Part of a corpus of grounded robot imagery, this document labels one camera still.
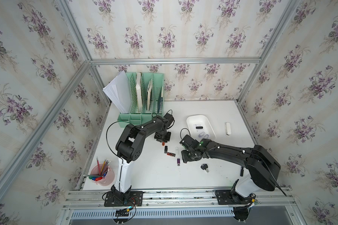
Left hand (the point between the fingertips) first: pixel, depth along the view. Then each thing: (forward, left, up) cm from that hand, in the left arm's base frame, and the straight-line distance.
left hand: (165, 142), depth 96 cm
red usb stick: (-2, +2, +1) cm, 3 cm away
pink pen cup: (-21, +35, +8) cm, 42 cm away
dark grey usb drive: (-6, 0, +1) cm, 6 cm away
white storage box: (+14, -20, +5) cm, 25 cm away
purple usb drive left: (-15, -8, +1) cm, 17 cm away
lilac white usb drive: (+5, -26, +2) cm, 26 cm away
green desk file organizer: (+29, +15, +13) cm, 35 cm away
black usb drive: (+11, -25, +2) cm, 27 cm away
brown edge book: (+33, +12, +22) cm, 41 cm away
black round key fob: (-19, -23, +4) cm, 30 cm away
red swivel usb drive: (-10, -3, +1) cm, 10 cm away
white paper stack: (+29, +33, +22) cm, 49 cm away
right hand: (-13, -13, +4) cm, 19 cm away
